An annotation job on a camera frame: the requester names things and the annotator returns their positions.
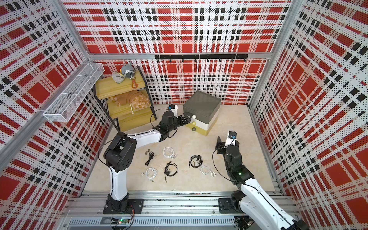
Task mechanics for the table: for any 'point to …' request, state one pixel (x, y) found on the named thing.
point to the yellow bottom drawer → (197, 128)
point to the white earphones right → (205, 170)
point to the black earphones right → (195, 161)
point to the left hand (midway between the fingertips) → (190, 115)
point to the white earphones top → (168, 152)
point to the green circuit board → (121, 221)
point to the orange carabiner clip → (133, 80)
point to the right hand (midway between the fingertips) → (226, 137)
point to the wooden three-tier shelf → (125, 106)
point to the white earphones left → (151, 173)
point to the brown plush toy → (136, 99)
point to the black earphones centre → (167, 170)
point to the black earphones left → (152, 155)
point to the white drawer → (203, 125)
